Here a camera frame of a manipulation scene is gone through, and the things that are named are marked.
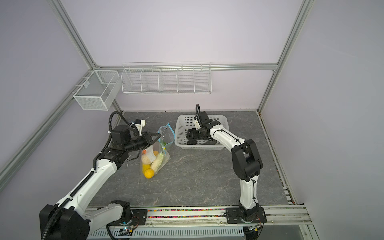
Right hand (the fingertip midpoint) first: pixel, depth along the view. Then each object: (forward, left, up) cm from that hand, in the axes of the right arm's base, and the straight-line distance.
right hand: (193, 137), depth 93 cm
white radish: (-15, +21, -4) cm, 26 cm away
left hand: (-11, +15, +15) cm, 24 cm away
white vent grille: (-48, +1, -11) cm, 49 cm away
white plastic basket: (+17, +5, -5) cm, 19 cm away
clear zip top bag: (-17, +25, -6) cm, 31 cm away
